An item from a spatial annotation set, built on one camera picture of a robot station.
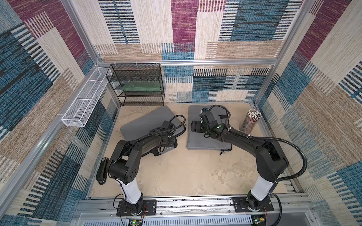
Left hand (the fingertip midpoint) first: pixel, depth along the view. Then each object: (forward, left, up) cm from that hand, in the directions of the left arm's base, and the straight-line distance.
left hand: (171, 142), depth 96 cm
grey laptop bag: (+22, +8, -2) cm, 23 cm away
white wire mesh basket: (+14, +58, +17) cm, 62 cm away
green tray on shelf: (+27, +19, +25) cm, 42 cm away
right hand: (+6, -19, +10) cm, 22 cm away
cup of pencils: (+8, -52, +15) cm, 54 cm away
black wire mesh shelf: (+40, +36, +27) cm, 61 cm away
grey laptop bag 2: (+2, -18, -2) cm, 18 cm away
